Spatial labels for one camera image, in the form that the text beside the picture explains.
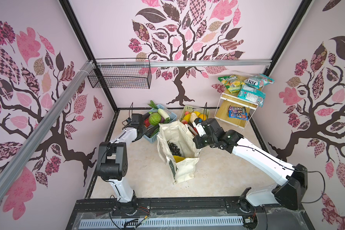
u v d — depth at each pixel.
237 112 0.95
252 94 0.77
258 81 0.82
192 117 1.06
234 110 0.96
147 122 1.03
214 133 0.56
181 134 0.85
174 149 0.92
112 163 0.49
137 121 0.76
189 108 1.14
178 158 0.84
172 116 1.09
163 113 1.10
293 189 0.38
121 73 0.95
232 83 0.85
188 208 0.74
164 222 0.70
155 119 1.00
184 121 1.00
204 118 0.68
